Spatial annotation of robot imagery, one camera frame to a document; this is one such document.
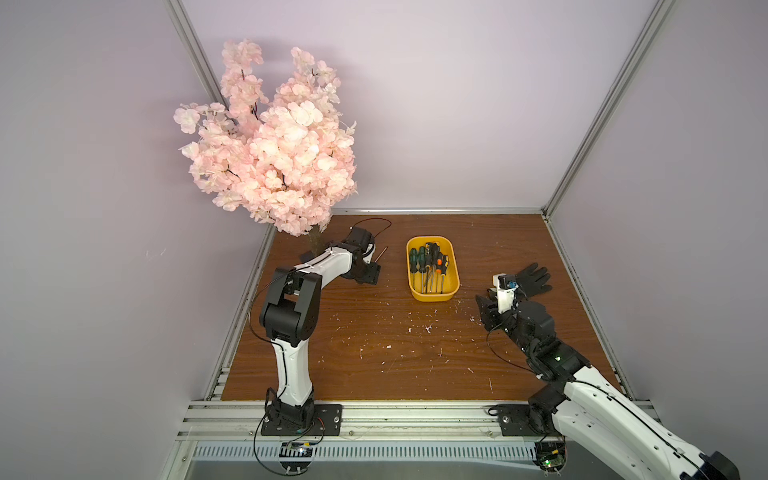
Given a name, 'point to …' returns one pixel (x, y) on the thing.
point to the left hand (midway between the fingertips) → (373, 273)
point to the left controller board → (296, 449)
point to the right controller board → (550, 455)
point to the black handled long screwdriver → (434, 258)
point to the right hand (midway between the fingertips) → (486, 290)
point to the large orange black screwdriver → (380, 255)
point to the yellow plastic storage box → (450, 281)
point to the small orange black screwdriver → (438, 268)
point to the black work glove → (532, 281)
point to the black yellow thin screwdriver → (427, 257)
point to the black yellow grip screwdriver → (445, 265)
